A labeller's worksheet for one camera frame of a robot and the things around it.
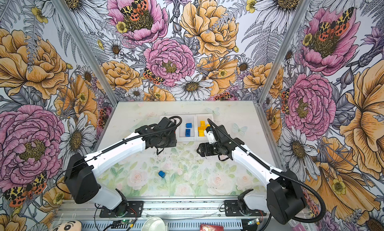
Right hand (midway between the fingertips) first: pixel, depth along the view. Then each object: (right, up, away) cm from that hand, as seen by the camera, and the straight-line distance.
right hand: (204, 154), depth 82 cm
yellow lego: (+2, +16, -7) cm, 18 cm away
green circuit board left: (-37, -28, -11) cm, 48 cm away
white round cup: (-23, -29, -12) cm, 39 cm away
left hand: (-18, +5, 0) cm, 18 cm away
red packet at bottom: (+2, -28, -16) cm, 32 cm away
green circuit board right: (+23, -29, -11) cm, 38 cm away
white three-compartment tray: (-5, +19, +20) cm, 28 cm away
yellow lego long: (0, +16, +23) cm, 28 cm away
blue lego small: (-23, -11, +2) cm, 26 cm away
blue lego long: (-10, +10, +20) cm, 25 cm away
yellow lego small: (-1, +11, +18) cm, 21 cm away
